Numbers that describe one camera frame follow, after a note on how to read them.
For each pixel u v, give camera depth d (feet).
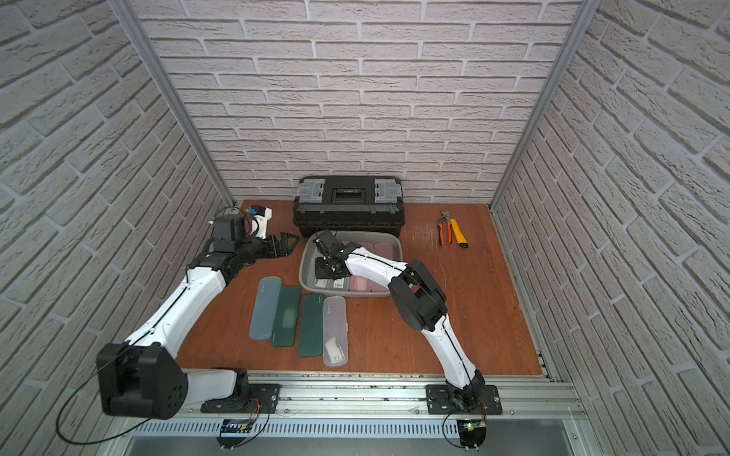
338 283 3.03
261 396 2.41
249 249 2.22
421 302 1.91
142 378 1.30
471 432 2.31
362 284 3.07
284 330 2.79
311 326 2.81
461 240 3.50
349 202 3.20
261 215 2.39
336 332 2.81
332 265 2.34
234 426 2.38
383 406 2.40
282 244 2.39
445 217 3.76
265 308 2.96
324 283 3.09
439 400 2.43
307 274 3.12
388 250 3.36
